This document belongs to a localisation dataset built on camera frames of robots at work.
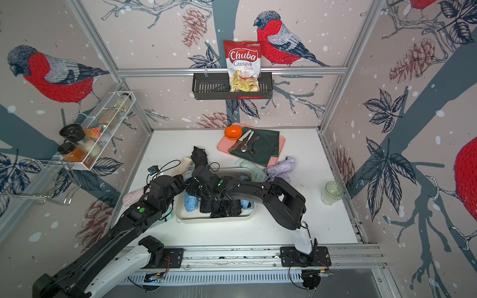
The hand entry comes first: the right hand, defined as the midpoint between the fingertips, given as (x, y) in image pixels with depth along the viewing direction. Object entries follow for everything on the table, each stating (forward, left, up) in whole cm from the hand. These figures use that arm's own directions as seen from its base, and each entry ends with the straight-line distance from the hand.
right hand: (186, 191), depth 81 cm
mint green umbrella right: (+15, -33, -7) cm, 37 cm away
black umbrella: (-4, -22, -7) cm, 24 cm away
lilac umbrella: (+17, -45, -7) cm, 49 cm away
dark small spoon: (+31, -29, -9) cm, 44 cm away
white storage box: (-8, +2, -10) cm, 12 cm away
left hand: (+5, +2, +6) cm, 8 cm away
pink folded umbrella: (-2, +28, -5) cm, 28 cm away
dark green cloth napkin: (+36, -34, -10) cm, 50 cm away
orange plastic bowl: (+44, -17, -7) cm, 48 cm away
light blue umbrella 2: (-2, -26, -6) cm, 27 cm away
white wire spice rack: (+15, +32, +26) cm, 43 cm away
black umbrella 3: (-3, -9, -7) cm, 11 cm away
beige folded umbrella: (+18, +8, -8) cm, 21 cm away
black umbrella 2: (-5, -15, -7) cm, 18 cm away
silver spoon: (+35, -25, -11) cm, 44 cm away
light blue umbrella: (-5, -4, +2) cm, 7 cm away
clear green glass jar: (+6, -69, -7) cm, 69 cm away
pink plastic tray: (+38, -12, -11) cm, 41 cm away
